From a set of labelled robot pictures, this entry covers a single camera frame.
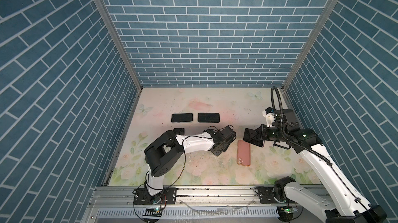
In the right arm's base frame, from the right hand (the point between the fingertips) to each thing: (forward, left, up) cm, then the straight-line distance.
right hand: (253, 129), depth 74 cm
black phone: (-1, 0, -5) cm, 6 cm away
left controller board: (-35, +46, -23) cm, 62 cm away
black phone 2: (+22, +23, -25) cm, 41 cm away
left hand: (-1, +11, -19) cm, 22 cm away
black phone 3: (+7, +41, -19) cm, 45 cm away
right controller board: (-30, -17, -25) cm, 42 cm away
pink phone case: (-4, +1, -21) cm, 22 cm away
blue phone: (+17, +41, -19) cm, 48 cm away
